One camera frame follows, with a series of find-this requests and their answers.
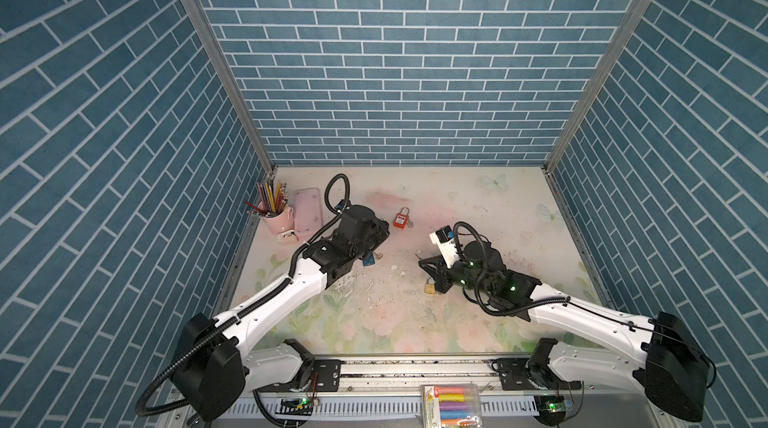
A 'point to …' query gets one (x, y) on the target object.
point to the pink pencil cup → (283, 225)
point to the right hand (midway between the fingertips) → (417, 261)
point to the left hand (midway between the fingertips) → (393, 225)
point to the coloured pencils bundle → (273, 199)
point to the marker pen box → (451, 406)
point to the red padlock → (401, 218)
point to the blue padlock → (368, 261)
